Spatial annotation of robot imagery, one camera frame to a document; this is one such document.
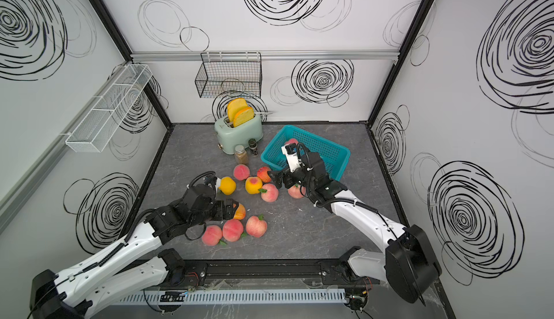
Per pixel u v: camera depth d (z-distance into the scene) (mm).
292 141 1061
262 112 1199
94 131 721
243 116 963
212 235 766
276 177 705
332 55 1750
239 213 785
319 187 610
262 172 939
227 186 907
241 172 937
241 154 963
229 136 989
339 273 733
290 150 668
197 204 571
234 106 974
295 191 886
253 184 896
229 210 684
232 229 786
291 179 703
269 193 871
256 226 785
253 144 994
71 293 397
